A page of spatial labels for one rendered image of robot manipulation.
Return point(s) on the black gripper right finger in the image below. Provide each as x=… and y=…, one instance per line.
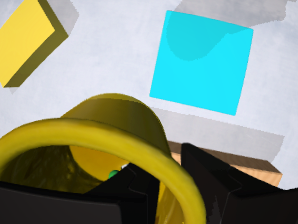
x=232, y=197

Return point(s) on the light brown wooden bar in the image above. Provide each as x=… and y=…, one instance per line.
x=261, y=169

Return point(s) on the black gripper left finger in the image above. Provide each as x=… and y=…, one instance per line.
x=129, y=197

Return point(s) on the yellow rectangular block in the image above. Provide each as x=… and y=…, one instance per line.
x=28, y=37

